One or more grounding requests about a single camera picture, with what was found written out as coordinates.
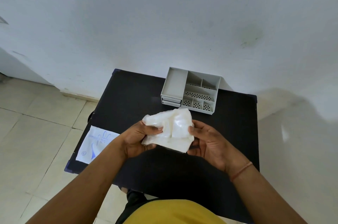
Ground person's right hand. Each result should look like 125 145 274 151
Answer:
187 120 251 174

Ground red thread bracelet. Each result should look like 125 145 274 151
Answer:
230 161 254 182

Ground white printed plastic packet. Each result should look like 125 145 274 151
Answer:
76 125 121 164

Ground person's right forearm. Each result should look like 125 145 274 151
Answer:
232 164 308 224

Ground grey compartment organizer tray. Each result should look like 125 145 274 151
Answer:
160 66 221 115

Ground black trousers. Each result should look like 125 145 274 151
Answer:
115 189 159 224

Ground person's left hand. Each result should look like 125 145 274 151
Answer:
120 120 164 160

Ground person's left forearm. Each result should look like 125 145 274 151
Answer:
26 136 128 224

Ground yellow shirt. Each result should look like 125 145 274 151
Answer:
123 199 227 224

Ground white door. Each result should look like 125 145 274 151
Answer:
0 46 53 86

